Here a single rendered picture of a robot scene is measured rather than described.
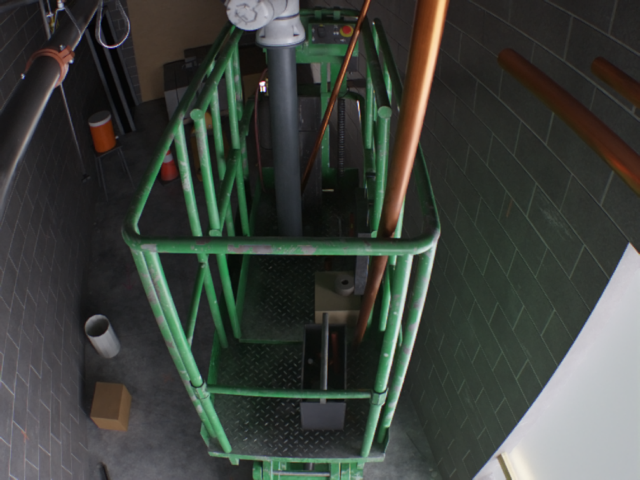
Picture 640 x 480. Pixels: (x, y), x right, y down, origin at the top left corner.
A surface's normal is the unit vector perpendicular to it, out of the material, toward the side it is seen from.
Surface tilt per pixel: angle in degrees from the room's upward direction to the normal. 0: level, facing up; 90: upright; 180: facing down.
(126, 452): 0
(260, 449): 0
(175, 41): 90
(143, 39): 90
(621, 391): 90
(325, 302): 0
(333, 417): 90
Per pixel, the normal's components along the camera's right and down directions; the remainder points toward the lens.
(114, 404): -0.02, -0.72
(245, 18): -0.32, 0.73
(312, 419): -0.04, 0.69
